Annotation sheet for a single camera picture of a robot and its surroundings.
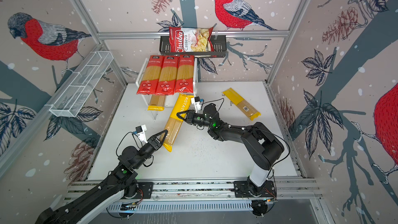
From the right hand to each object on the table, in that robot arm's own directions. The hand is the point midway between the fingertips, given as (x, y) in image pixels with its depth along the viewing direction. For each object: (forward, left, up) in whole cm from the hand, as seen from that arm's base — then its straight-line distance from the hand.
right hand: (175, 119), depth 78 cm
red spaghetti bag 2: (+15, +3, +16) cm, 22 cm away
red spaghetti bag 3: (+16, -5, +16) cm, 23 cm away
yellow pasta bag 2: (+27, -38, -19) cm, 51 cm away
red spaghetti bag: (+11, +12, +16) cm, 23 cm away
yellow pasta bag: (-2, 0, 0) cm, 2 cm away
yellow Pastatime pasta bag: (+10, +12, -1) cm, 16 cm away
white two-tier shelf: (+14, +6, -2) cm, 15 cm away
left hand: (-8, +3, 0) cm, 9 cm away
